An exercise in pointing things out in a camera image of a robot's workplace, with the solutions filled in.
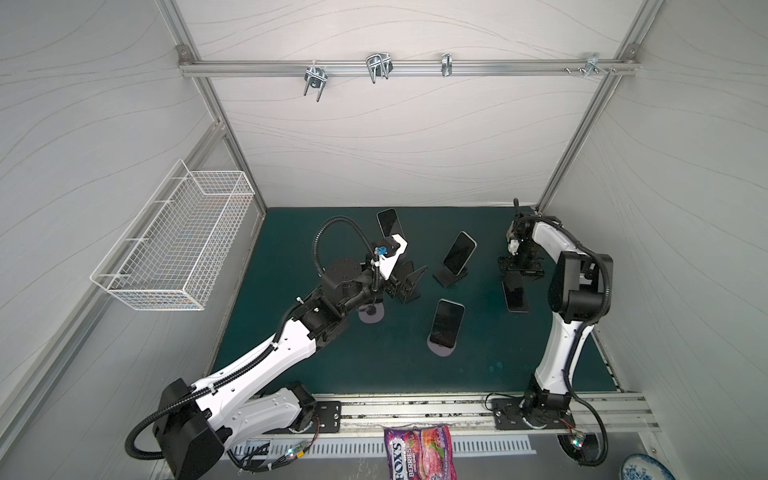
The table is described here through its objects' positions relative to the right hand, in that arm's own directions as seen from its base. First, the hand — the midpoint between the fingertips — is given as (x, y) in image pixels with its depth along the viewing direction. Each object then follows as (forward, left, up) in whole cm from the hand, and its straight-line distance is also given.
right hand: (522, 270), depth 96 cm
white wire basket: (-18, +93, +28) cm, 99 cm away
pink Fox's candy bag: (-50, +33, -1) cm, 60 cm away
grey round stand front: (-26, +27, -3) cm, 38 cm away
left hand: (-15, +36, +29) cm, 48 cm away
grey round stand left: (-15, +49, -5) cm, 51 cm away
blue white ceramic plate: (-50, -16, -2) cm, 52 cm away
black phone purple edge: (-5, +1, -6) cm, 8 cm away
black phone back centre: (+11, +44, +9) cm, 47 cm away
